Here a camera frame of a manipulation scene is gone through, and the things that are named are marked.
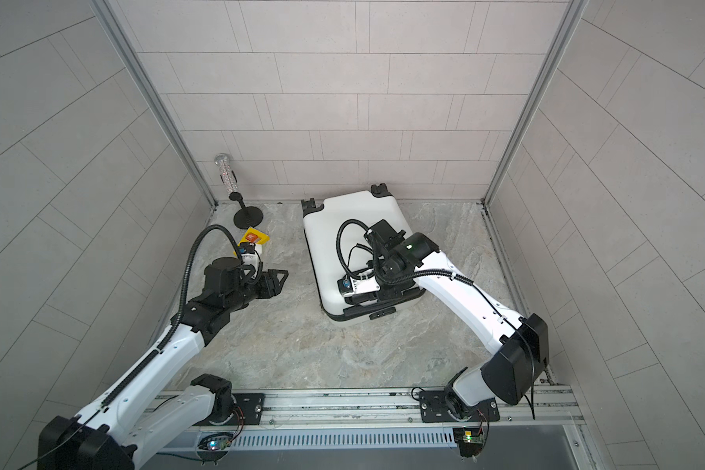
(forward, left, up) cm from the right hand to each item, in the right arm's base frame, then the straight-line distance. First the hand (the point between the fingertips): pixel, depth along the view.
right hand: (371, 283), depth 76 cm
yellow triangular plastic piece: (+30, +41, -13) cm, 53 cm away
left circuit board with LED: (-31, +38, -14) cm, 51 cm away
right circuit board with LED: (-33, -21, -18) cm, 43 cm away
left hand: (+6, +23, -1) cm, 24 cm away
